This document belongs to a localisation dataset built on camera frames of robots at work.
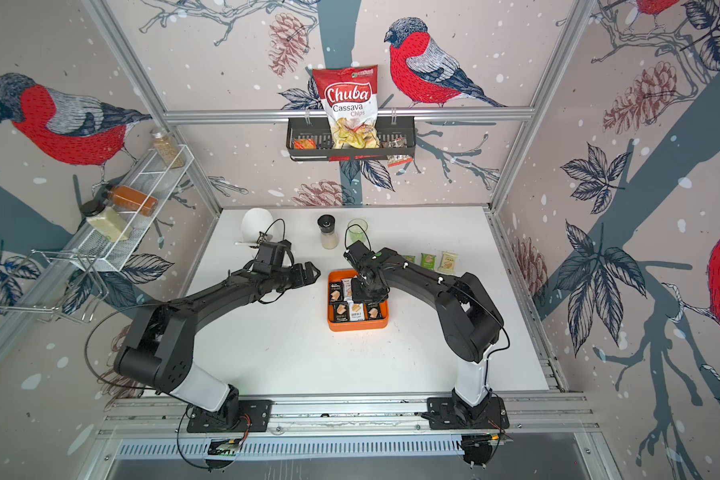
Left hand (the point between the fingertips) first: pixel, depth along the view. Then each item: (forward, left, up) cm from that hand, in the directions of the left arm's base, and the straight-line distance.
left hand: (315, 269), depth 92 cm
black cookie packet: (-5, -7, -5) cm, 10 cm away
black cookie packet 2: (-11, -19, -7) cm, 23 cm away
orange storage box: (-15, -17, -9) cm, 24 cm away
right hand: (-8, -15, -4) cm, 17 cm away
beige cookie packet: (+8, -45, -9) cm, 47 cm away
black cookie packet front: (-11, -9, -6) cm, 15 cm away
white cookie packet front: (-11, -13, -6) cm, 18 cm away
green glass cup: (+21, -12, -7) cm, 26 cm away
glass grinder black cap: (+17, -3, +3) cm, 17 cm away
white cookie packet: (-3, -10, -7) cm, 12 cm away
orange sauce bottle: (+3, +42, +28) cm, 50 cm away
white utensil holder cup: (+17, +22, +4) cm, 28 cm away
